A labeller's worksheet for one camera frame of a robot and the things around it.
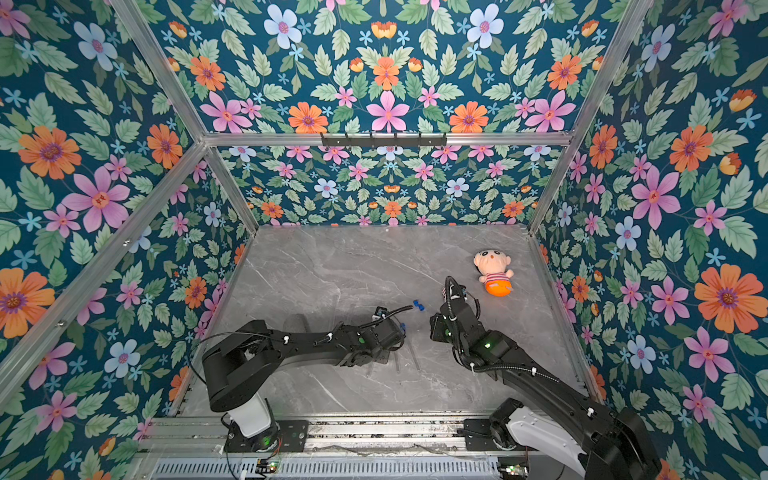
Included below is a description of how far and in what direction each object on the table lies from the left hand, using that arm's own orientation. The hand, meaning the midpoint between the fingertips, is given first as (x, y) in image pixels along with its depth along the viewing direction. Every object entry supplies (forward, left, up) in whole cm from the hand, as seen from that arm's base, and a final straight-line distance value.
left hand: (386, 349), depth 89 cm
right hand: (+3, -15, +14) cm, 20 cm away
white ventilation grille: (-28, +15, 0) cm, 32 cm away
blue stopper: (+13, -12, 0) cm, 18 cm away
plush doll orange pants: (+24, -37, +8) cm, 45 cm away
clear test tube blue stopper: (-3, -3, +1) cm, 5 cm away
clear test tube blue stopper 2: (-3, -8, +1) cm, 9 cm away
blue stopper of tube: (+15, -11, 0) cm, 18 cm away
